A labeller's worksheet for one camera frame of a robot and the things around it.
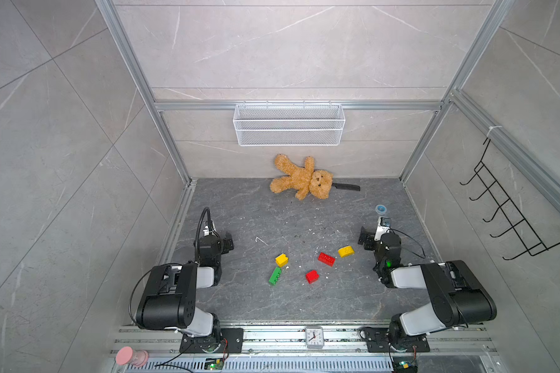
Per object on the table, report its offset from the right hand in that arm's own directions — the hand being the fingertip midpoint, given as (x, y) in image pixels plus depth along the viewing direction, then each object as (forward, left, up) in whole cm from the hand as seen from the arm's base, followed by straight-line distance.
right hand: (377, 228), depth 93 cm
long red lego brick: (-10, +21, -5) cm, 24 cm away
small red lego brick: (-17, +28, -6) cm, 33 cm away
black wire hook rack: (-8, -28, +26) cm, 39 cm away
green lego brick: (-17, +42, -5) cm, 45 cm away
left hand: (0, +66, -1) cm, 66 cm away
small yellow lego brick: (-11, +39, -5) cm, 41 cm away
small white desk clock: (-37, +29, -5) cm, 47 cm away
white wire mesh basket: (+39, +35, +24) cm, 57 cm away
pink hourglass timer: (-42, +83, +3) cm, 93 cm away
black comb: (+33, +4, -10) cm, 35 cm away
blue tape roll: (+15, -8, -7) cm, 18 cm away
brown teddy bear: (+28, +27, 0) cm, 39 cm away
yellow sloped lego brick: (-7, +13, -6) cm, 16 cm away
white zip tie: (-1, +50, -7) cm, 51 cm away
